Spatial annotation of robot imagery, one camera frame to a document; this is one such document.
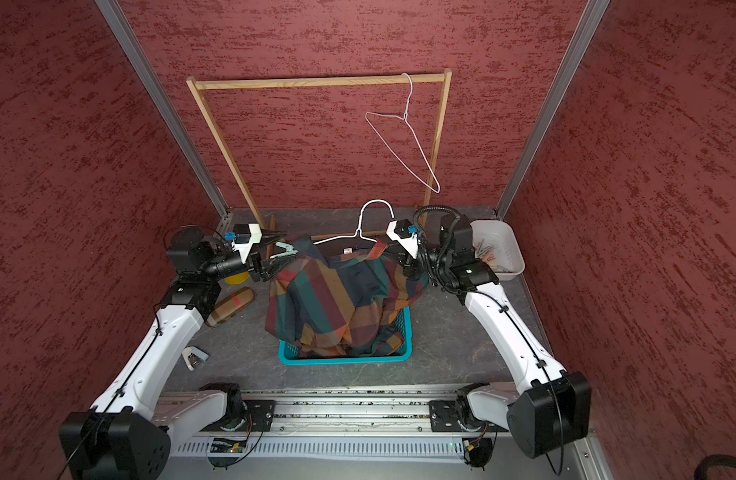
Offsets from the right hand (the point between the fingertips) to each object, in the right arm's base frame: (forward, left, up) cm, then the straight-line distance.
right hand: (380, 252), depth 71 cm
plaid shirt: (-10, +9, -6) cm, 15 cm away
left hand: (0, +22, +3) cm, 22 cm away
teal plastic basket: (-16, +26, -24) cm, 38 cm away
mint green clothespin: (-3, +21, +5) cm, 21 cm away
